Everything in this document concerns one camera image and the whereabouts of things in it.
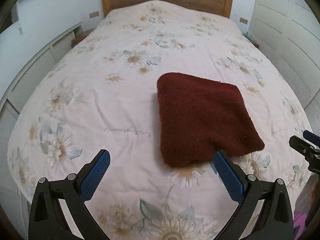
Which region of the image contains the dark red knitted sweater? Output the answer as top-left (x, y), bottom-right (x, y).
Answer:
top-left (157, 73), bottom-right (265, 168)

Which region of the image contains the white low shelf unit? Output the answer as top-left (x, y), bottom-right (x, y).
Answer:
top-left (1, 22), bottom-right (82, 239)

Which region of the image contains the white wardrobe with louvred doors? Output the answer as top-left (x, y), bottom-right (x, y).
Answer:
top-left (249, 0), bottom-right (319, 134)

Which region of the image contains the white floral bedspread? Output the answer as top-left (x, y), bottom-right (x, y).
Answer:
top-left (8, 1), bottom-right (311, 239)

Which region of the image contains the wooden bedside table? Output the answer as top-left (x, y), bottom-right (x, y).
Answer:
top-left (71, 29), bottom-right (93, 48)

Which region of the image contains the right beige wall socket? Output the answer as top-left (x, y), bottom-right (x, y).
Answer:
top-left (239, 17), bottom-right (248, 24)

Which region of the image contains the beige wall socket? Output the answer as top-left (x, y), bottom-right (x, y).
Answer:
top-left (239, 17), bottom-right (248, 24)
top-left (89, 11), bottom-right (99, 18)

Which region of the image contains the left beige wall socket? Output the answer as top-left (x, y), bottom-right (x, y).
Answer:
top-left (89, 11), bottom-right (99, 18)

